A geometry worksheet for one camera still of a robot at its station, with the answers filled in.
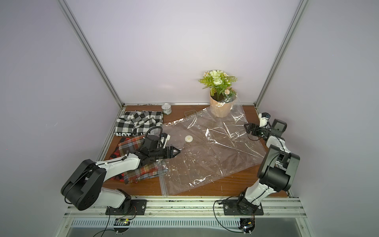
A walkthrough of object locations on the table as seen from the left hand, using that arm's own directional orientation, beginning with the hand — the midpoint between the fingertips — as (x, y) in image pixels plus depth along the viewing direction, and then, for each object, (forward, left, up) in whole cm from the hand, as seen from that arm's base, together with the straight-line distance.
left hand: (179, 152), depth 85 cm
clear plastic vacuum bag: (+6, -21, -8) cm, 23 cm away
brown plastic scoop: (+37, -4, -7) cm, 38 cm away
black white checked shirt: (+26, +35, -6) cm, 44 cm away
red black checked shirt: (+1, +39, -5) cm, 39 cm away
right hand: (+18, -47, +7) cm, 51 cm away
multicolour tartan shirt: (-9, +18, -5) cm, 21 cm away
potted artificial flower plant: (+42, -29, +7) cm, 51 cm away
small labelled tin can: (+37, +13, -2) cm, 39 cm away
